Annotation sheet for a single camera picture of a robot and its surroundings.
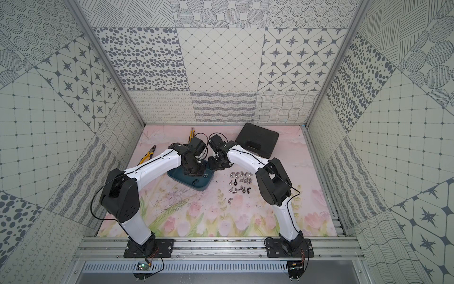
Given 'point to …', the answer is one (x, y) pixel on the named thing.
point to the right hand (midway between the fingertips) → (215, 169)
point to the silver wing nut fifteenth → (229, 200)
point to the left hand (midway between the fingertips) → (203, 171)
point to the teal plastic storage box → (200, 183)
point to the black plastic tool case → (258, 139)
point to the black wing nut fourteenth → (247, 190)
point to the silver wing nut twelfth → (241, 188)
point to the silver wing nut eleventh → (236, 190)
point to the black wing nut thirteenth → (243, 192)
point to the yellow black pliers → (148, 156)
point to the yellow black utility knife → (192, 132)
